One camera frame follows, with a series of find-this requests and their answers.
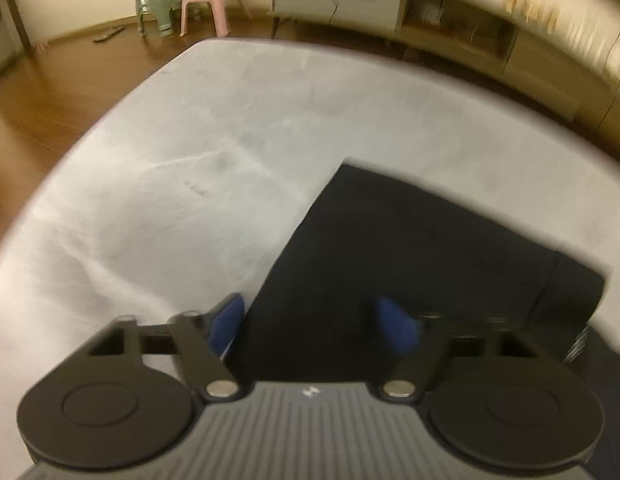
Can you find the black pants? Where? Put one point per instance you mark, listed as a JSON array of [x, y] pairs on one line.
[[414, 245]]

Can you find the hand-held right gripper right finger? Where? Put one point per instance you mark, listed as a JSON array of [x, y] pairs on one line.
[[397, 322]]

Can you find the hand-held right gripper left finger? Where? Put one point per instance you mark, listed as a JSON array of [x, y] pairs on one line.
[[227, 322]]

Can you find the grey door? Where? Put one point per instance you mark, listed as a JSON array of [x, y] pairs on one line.
[[0, 25]]

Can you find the grey brown television cabinet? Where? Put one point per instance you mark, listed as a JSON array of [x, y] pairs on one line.
[[464, 25]]

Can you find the flat dark item on floor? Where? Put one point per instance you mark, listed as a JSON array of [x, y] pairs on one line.
[[109, 34]]

